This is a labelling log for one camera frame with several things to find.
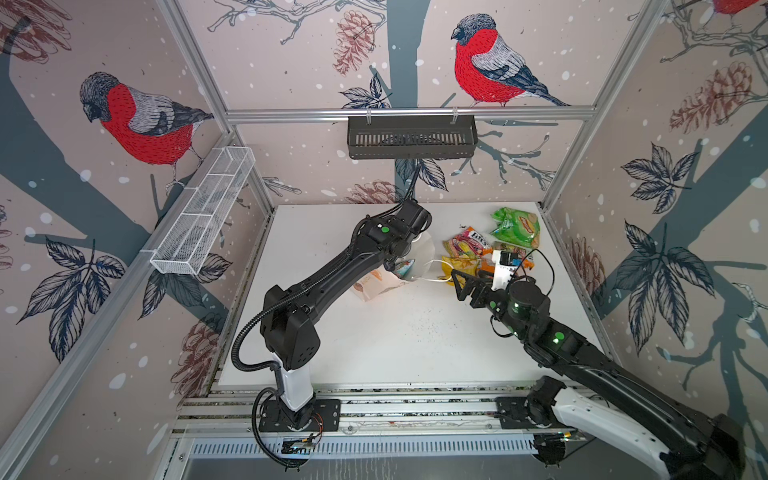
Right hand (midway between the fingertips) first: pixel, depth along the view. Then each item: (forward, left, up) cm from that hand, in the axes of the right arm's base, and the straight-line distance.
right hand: (461, 275), depth 73 cm
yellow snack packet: (+16, -5, -19) cm, 25 cm away
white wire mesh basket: (+1, +67, +10) cm, 68 cm away
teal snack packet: (+11, +15, -13) cm, 23 cm away
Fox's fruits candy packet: (+27, -9, -20) cm, 34 cm away
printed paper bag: (0, +22, -4) cm, 22 cm away
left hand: (+13, +19, +2) cm, 23 cm away
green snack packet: (+31, -25, -16) cm, 43 cm away
